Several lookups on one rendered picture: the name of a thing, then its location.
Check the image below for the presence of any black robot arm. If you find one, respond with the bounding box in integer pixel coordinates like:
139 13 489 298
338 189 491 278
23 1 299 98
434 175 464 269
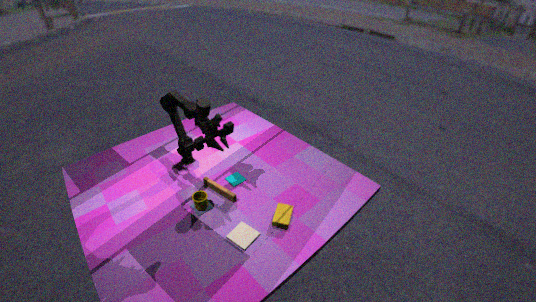
160 91 223 166

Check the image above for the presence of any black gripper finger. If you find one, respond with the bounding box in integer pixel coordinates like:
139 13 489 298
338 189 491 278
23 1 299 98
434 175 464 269
207 136 223 152
220 129 229 148

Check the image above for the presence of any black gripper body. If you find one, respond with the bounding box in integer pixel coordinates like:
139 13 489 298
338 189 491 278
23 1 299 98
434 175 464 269
194 120 234 151

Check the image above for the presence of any olive-yellow rectangular block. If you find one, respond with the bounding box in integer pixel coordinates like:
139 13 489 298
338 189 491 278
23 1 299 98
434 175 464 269
272 202 294 229

